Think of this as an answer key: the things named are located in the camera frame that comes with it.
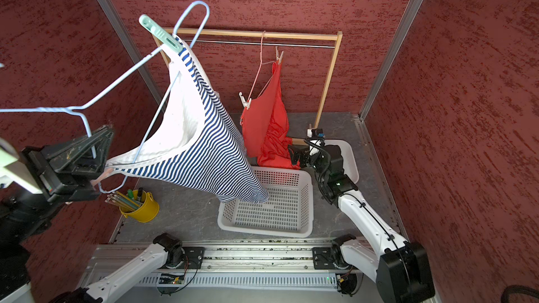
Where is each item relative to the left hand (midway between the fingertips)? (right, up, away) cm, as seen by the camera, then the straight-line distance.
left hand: (114, 133), depth 33 cm
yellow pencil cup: (-23, -30, +45) cm, 59 cm away
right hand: (+34, -6, +47) cm, 58 cm away
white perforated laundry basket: (+31, -33, +52) cm, 69 cm away
